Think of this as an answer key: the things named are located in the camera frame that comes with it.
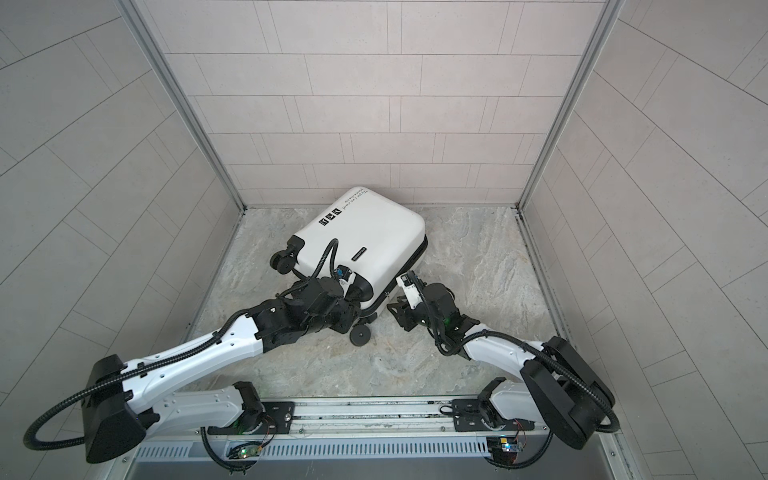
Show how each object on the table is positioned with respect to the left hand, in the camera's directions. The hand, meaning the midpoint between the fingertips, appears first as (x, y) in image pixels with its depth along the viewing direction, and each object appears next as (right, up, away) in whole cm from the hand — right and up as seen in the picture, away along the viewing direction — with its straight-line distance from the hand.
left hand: (363, 307), depth 75 cm
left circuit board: (-24, -28, -11) cm, 39 cm away
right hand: (+7, -1, +7) cm, 10 cm away
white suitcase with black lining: (-2, +19, +10) cm, 22 cm away
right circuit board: (+35, -30, -8) cm, 47 cm away
